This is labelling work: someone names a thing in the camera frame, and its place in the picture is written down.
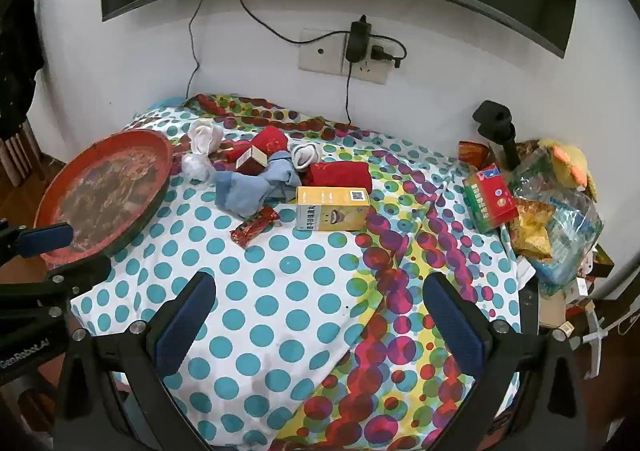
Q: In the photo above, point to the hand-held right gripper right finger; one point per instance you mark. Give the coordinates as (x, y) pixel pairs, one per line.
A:
(452, 326)

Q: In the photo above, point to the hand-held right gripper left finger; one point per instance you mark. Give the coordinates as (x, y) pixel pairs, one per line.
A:
(186, 326)

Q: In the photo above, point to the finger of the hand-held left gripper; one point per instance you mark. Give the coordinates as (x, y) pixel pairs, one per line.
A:
(82, 272)
(47, 237)

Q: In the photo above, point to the red round tray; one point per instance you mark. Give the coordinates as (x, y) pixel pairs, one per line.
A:
(100, 191)

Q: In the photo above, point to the light blue towel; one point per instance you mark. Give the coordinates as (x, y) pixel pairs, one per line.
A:
(240, 193)

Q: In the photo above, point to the yellow carton box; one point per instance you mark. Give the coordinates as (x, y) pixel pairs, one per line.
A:
(330, 211)

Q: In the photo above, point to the cream and brown small box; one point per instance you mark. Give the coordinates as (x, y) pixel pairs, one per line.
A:
(250, 161)

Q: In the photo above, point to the light blue sock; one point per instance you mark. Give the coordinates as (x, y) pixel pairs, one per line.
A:
(282, 171)

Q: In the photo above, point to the plain red sock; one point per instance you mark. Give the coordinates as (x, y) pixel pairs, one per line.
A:
(337, 176)

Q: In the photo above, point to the red towel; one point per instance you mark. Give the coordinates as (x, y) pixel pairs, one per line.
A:
(267, 141)

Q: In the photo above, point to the white and grey sock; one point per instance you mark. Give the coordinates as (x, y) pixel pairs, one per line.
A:
(307, 154)

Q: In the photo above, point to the wooden furniture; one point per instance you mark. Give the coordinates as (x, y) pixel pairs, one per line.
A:
(17, 158)

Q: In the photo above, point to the brown cardboard box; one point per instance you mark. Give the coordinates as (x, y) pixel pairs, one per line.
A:
(550, 311)

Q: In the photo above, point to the polka dot cloth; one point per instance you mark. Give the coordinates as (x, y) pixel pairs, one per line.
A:
(280, 291)

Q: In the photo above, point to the red snack packet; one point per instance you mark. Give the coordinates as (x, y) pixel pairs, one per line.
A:
(255, 226)

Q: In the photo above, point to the yellow chips bag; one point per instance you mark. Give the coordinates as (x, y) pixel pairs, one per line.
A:
(532, 231)

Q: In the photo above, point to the green and red medicine box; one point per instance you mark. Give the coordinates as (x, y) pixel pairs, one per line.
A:
(492, 201)

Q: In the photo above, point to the clear plastic bag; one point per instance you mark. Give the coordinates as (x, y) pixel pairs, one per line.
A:
(570, 236)

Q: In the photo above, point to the crumpled clear plastic wrap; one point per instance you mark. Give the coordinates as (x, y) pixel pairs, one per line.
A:
(196, 167)

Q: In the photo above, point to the red orange snack bag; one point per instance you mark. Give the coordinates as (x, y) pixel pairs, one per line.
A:
(472, 153)

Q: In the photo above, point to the dark hanging clothing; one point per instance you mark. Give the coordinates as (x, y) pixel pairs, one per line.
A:
(17, 61)

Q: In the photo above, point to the yellow plush toy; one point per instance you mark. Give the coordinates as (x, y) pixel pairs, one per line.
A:
(570, 163)

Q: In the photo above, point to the black phone holder stand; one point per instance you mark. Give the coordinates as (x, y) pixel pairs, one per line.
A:
(495, 118)

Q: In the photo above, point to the black angled plug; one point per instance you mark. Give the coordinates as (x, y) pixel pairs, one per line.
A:
(382, 53)

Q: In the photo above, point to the black power adapter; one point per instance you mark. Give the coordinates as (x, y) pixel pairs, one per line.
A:
(359, 38)

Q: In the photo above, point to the white plastic frame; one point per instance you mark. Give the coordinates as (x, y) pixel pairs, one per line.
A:
(600, 331)

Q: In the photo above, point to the white power wall socket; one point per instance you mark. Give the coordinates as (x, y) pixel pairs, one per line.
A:
(377, 73)

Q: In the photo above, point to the white coaxial wall outlet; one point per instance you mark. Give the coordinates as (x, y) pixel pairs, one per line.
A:
(320, 51)

